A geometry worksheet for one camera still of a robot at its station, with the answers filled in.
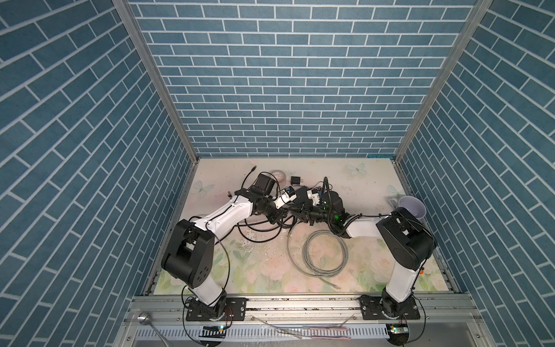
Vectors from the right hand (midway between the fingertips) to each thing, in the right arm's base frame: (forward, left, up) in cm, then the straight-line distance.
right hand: (288, 207), depth 86 cm
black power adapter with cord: (+23, -2, -11) cm, 25 cm away
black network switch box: (+1, -6, +3) cm, 6 cm away
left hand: (-1, +2, -3) cm, 3 cm away
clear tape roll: (+26, +6, -11) cm, 29 cm away
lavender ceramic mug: (+11, -55, -8) cm, 56 cm away
